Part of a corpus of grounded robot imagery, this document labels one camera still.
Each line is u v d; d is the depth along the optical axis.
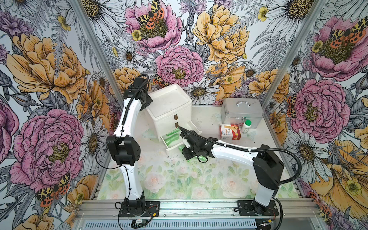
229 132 1.02
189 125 1.06
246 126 0.99
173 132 1.02
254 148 0.51
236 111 1.00
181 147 0.85
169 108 0.87
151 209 0.73
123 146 0.52
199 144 0.66
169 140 0.97
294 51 0.88
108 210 0.76
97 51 0.87
